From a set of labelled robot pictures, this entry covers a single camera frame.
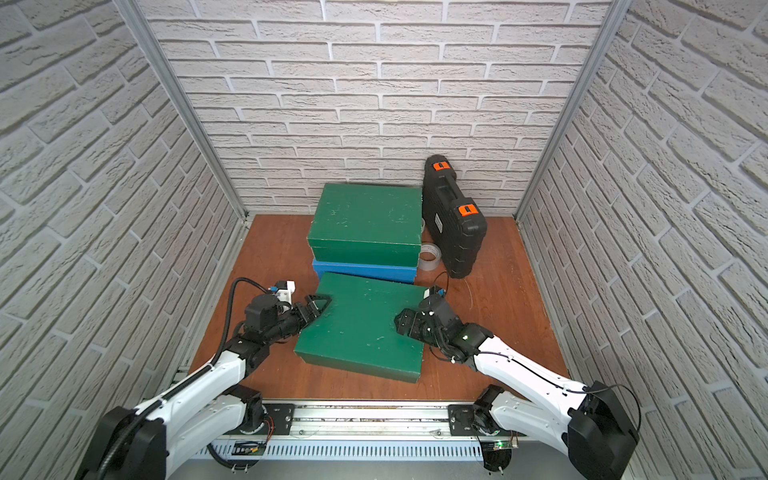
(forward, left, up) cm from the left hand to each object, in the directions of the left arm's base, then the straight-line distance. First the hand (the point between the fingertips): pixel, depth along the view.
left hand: (329, 302), depth 82 cm
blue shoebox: (+10, -10, +1) cm, 14 cm away
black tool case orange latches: (+18, -37, +14) cm, 43 cm away
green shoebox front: (+21, -10, +11) cm, 26 cm away
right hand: (-5, -22, -2) cm, 23 cm away
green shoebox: (-8, -8, 0) cm, 11 cm away
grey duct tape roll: (+24, -32, -10) cm, 41 cm away
